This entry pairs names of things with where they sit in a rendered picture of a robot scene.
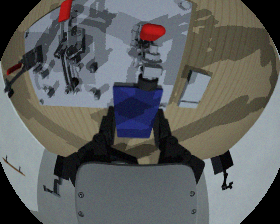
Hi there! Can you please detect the blue plate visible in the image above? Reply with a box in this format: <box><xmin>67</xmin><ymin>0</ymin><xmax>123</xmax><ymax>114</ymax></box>
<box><xmin>113</xmin><ymin>82</ymin><xmax>163</xmax><ymax>138</ymax></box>

